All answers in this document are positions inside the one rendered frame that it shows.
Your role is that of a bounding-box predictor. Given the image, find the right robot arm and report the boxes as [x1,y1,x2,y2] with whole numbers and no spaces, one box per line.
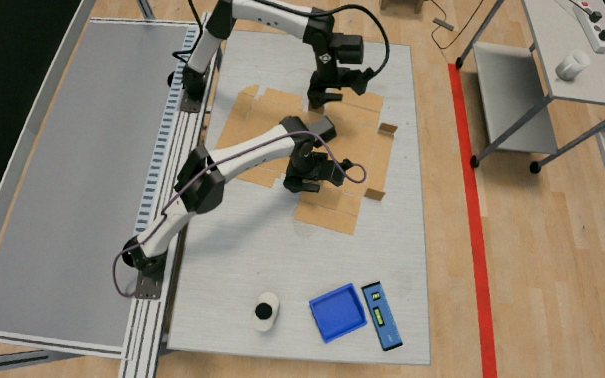
[127,116,345,300]

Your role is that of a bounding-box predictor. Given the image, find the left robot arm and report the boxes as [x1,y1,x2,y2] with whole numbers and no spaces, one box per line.
[179,0,374,114]

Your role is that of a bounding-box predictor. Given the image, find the blue shallow square tray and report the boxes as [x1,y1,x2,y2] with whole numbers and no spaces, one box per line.
[309,283,368,343]

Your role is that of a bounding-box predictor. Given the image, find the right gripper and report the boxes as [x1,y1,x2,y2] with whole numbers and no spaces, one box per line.
[283,151,329,193]

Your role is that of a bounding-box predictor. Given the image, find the grey aluminium extrusion rail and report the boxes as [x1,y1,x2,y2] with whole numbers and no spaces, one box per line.
[118,45,221,378]

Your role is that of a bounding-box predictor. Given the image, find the brown cardboard box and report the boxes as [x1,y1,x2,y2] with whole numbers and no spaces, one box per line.
[214,84,398,235]

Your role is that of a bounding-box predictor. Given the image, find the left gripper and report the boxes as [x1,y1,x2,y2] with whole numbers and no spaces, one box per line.
[307,60,350,110]

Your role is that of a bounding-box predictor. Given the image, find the blue spirit level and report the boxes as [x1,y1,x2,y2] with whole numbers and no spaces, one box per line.
[361,281,403,351]

